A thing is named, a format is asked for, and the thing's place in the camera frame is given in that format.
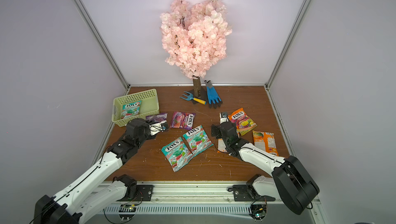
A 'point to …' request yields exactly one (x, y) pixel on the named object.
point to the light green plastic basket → (149, 105)
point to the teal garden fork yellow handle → (190, 97)
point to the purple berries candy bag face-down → (157, 118)
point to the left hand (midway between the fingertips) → (152, 118)
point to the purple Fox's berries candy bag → (182, 120)
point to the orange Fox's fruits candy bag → (244, 124)
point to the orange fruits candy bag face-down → (265, 141)
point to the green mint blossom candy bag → (197, 140)
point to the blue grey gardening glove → (214, 99)
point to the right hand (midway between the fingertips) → (220, 121)
